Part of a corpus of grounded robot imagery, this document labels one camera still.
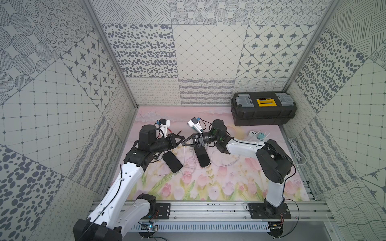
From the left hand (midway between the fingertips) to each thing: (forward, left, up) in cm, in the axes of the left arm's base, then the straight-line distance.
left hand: (181, 132), depth 72 cm
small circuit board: (-35, +15, -28) cm, 47 cm away
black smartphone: (+2, -11, -28) cm, 30 cm away
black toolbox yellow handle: (+27, -50, -10) cm, 58 cm away
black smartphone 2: (-3, +8, -27) cm, 29 cm away
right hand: (-4, -1, -5) cm, 6 cm away
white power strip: (+17, -46, -25) cm, 55 cm away
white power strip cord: (+6, -73, -28) cm, 78 cm away
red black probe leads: (+20, +12, -27) cm, 36 cm away
